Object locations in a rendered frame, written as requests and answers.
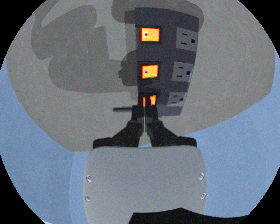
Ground black power strip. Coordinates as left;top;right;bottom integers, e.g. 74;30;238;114
135;7;199;118

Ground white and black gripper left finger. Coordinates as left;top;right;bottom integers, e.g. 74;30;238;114
93;96;144;149

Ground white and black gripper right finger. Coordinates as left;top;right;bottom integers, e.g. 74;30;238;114
145;95;197;147

